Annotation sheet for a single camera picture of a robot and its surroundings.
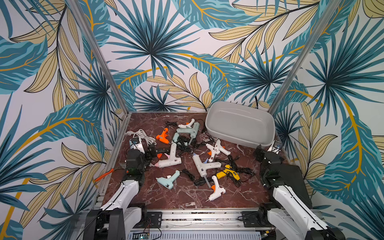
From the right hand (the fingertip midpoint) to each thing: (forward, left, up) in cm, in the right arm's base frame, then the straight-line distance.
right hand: (269, 149), depth 82 cm
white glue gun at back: (+28, +44, -12) cm, 53 cm away
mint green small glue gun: (-11, +56, -14) cm, 58 cm away
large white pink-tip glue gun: (+1, +54, -12) cm, 55 cm away
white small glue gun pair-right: (+8, +25, -11) cm, 29 cm away
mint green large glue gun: (+22, +41, -10) cm, 47 cm away
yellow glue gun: (-8, +25, -14) cm, 29 cm away
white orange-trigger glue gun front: (-16, +29, -14) cm, 36 cm away
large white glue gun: (-4, +36, -12) cm, 38 cm away
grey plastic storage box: (+28, +5, -14) cm, 32 cm away
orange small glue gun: (+19, +62, -13) cm, 66 cm away
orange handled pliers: (-6, +93, -15) cm, 94 cm away
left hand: (+5, +68, -2) cm, 69 cm away
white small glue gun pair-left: (+2, +30, -13) cm, 33 cm away
